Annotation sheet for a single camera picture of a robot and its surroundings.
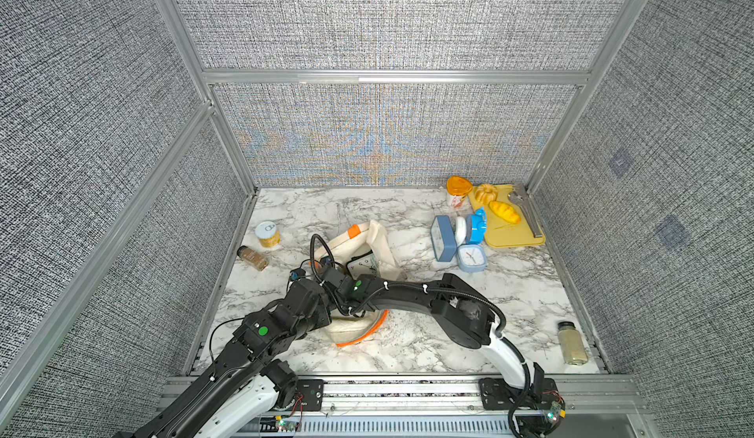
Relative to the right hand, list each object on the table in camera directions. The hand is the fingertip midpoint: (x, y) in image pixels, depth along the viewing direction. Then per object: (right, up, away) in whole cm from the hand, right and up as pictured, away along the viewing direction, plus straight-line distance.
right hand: (321, 288), depth 89 cm
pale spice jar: (+69, -13, -11) cm, 71 cm away
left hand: (+6, -1, -14) cm, 15 cm away
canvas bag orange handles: (+15, +17, -9) cm, 24 cm away
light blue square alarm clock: (+48, +8, +8) cm, 50 cm away
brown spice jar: (-23, +9, +6) cm, 26 cm away
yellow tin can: (-20, +16, +11) cm, 28 cm away
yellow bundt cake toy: (+59, +31, +24) cm, 71 cm away
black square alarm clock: (+13, +7, +5) cm, 16 cm away
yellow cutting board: (+69, +16, +18) cm, 73 cm away
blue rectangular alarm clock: (+38, +15, +4) cm, 41 cm away
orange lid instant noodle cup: (+47, +32, +19) cm, 60 cm away
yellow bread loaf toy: (+64, +24, +20) cm, 71 cm away
